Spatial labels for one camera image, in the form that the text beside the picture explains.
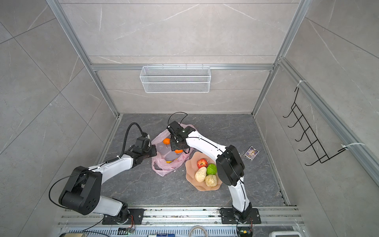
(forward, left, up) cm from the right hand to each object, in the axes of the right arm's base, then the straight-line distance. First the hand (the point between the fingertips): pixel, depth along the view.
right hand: (176, 145), depth 89 cm
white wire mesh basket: (+41, +1, +20) cm, 46 cm away
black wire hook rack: (-20, -63, +22) cm, 70 cm away
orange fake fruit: (+6, +8, -5) cm, 11 cm away
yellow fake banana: (-8, +5, -6) cm, 11 cm away
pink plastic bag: (-8, +8, -4) cm, 12 cm away
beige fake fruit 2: (-22, -19, -1) cm, 29 cm away
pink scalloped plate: (-12, -9, -8) cm, 17 cm away
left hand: (+2, +15, -3) cm, 15 cm away
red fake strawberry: (-11, -15, -4) cm, 19 cm away
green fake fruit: (-14, -21, -4) cm, 26 cm away
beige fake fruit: (-17, -14, -4) cm, 23 cm away
